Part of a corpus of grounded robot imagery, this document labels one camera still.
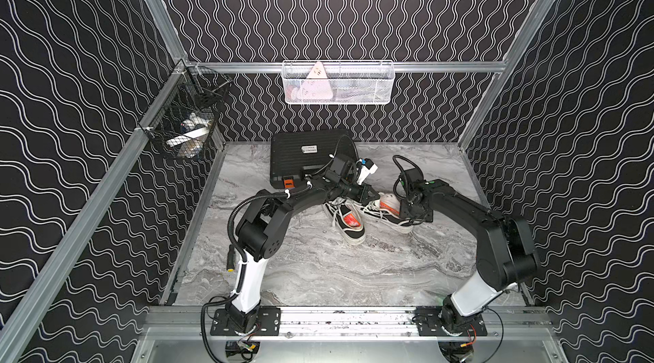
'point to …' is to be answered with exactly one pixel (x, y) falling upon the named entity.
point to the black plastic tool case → (295, 154)
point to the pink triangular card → (317, 85)
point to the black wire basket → (195, 89)
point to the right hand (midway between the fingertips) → (413, 214)
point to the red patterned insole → (351, 220)
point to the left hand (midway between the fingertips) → (379, 193)
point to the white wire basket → (338, 82)
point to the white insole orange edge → (390, 202)
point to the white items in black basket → (194, 130)
